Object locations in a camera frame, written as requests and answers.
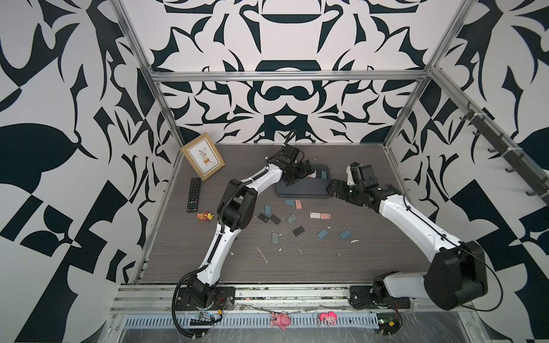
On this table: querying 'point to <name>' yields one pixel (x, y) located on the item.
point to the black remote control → (194, 194)
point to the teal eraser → (289, 201)
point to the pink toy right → (329, 318)
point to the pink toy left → (280, 320)
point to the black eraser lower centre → (298, 231)
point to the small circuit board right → (389, 323)
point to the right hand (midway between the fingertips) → (335, 187)
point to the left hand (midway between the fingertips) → (308, 170)
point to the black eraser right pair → (275, 219)
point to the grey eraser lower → (275, 238)
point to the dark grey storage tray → (306, 188)
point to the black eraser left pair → (263, 217)
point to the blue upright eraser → (268, 211)
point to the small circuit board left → (206, 319)
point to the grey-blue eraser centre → (292, 219)
